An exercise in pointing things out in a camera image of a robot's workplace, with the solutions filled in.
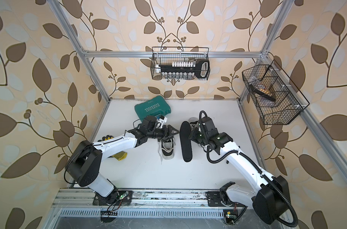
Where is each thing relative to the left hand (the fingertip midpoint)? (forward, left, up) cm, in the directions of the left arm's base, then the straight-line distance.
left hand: (174, 131), depth 81 cm
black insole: (+2, -6, -2) cm, 7 cm away
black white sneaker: (+14, -13, -12) cm, 22 cm away
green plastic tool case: (+31, +15, -12) cm, 37 cm away
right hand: (-2, -8, 0) cm, 8 cm away
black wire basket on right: (+5, -57, +17) cm, 60 cm away
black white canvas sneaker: (-6, +5, -10) cm, 13 cm away
